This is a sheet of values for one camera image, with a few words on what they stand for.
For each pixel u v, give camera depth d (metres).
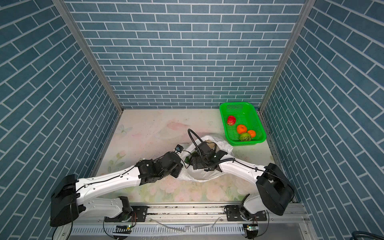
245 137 0.96
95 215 0.52
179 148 0.69
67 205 0.38
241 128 1.03
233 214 0.74
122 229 0.72
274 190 0.43
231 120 1.07
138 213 0.73
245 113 1.15
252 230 0.74
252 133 1.02
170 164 0.58
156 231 0.73
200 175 0.83
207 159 0.65
